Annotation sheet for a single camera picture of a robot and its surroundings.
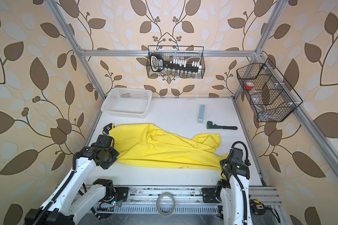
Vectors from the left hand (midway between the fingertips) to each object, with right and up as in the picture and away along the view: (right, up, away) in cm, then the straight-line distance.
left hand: (117, 156), depth 80 cm
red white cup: (+77, +41, 0) cm, 87 cm away
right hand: (+62, -7, +1) cm, 63 cm away
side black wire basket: (+85, +34, -7) cm, 91 cm away
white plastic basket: (-4, +33, +36) cm, 49 cm away
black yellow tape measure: (-15, +14, +19) cm, 28 cm away
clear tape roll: (+27, -19, -5) cm, 33 cm away
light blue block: (+52, +20, +22) cm, 60 cm away
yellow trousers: (+16, +4, +10) cm, 19 cm away
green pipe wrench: (+59, +16, +21) cm, 64 cm away
